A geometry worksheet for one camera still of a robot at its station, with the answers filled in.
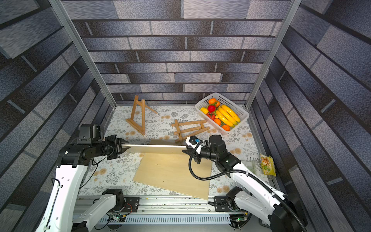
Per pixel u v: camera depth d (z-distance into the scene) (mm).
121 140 609
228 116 1011
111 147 560
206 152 642
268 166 831
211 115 1054
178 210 728
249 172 508
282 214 384
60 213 367
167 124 1075
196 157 660
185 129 1050
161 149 948
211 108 1067
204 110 1071
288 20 740
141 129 979
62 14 714
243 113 1036
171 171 881
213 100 1128
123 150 609
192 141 599
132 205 739
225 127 998
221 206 731
